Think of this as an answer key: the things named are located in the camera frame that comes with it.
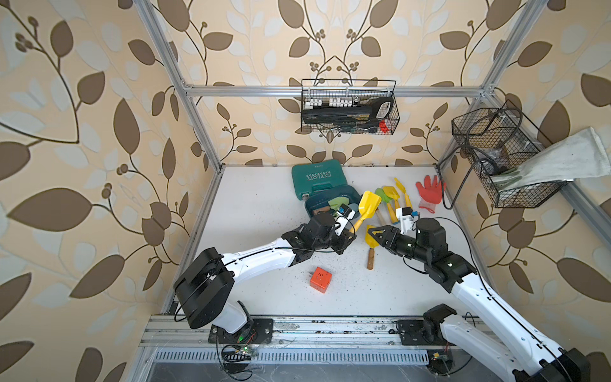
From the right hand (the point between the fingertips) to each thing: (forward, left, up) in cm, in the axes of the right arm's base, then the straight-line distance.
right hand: (371, 232), depth 76 cm
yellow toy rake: (+31, -24, -17) cm, 43 cm away
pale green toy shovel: (+26, +8, -19) cm, 33 cm away
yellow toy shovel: (+9, 0, +4) cm, 10 cm away
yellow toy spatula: (+29, -18, -17) cm, 38 cm away
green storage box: (+34, +17, -13) cm, 40 cm away
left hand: (0, +5, -2) cm, 5 cm away
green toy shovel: (+30, -13, -18) cm, 37 cm away
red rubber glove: (+30, -36, -19) cm, 51 cm away
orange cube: (-10, +17, -14) cm, 24 cm away
